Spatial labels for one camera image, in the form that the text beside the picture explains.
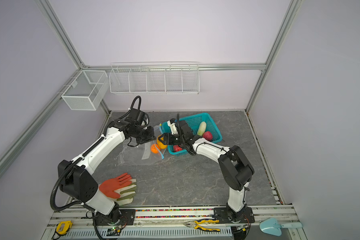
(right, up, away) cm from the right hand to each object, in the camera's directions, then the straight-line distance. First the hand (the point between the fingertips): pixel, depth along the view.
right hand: (161, 139), depth 86 cm
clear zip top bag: (-14, -10, +8) cm, 19 cm away
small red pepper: (+9, -6, +5) cm, 12 cm away
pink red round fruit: (+29, +1, +13) cm, 32 cm away
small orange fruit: (-3, -5, -3) cm, 6 cm away
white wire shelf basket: (-3, +39, +11) cm, 41 cm away
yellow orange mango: (0, -2, -3) cm, 4 cm away
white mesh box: (-54, +32, +15) cm, 64 cm away
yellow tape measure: (-44, -40, -15) cm, 62 cm away
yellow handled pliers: (+19, -39, -15) cm, 46 cm away
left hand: (-2, +1, -5) cm, 5 cm away
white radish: (+26, +7, +19) cm, 33 cm away
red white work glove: (-21, -27, -3) cm, 35 cm away
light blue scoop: (+55, -40, -15) cm, 70 cm away
